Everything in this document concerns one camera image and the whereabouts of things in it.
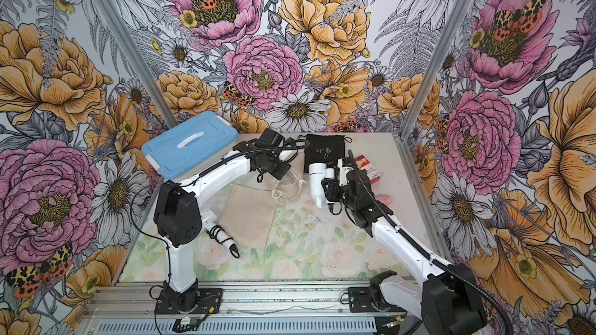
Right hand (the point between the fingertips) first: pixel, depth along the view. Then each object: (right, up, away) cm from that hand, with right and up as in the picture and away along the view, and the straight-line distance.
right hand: (324, 187), depth 83 cm
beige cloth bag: (-14, -2, +19) cm, 24 cm away
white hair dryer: (-2, +4, +2) cm, 5 cm away
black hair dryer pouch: (+2, +14, +31) cm, 34 cm away
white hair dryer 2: (-38, -16, 0) cm, 41 cm away
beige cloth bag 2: (-29, -12, +9) cm, 33 cm away
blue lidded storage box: (-53, +14, +11) cm, 56 cm away
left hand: (-16, +4, +7) cm, 18 cm away
